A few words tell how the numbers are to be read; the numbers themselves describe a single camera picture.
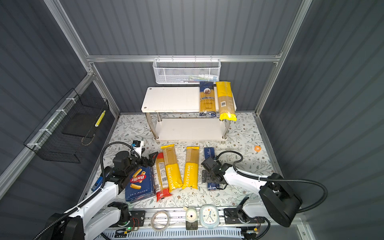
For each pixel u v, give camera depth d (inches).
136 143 28.4
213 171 25.9
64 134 28.4
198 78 36.2
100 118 31.5
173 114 47.2
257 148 39.2
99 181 32.5
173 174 34.1
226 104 28.9
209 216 28.4
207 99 30.3
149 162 29.7
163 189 31.6
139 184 30.9
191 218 26.7
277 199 16.6
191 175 33.9
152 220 28.7
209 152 36.9
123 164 25.2
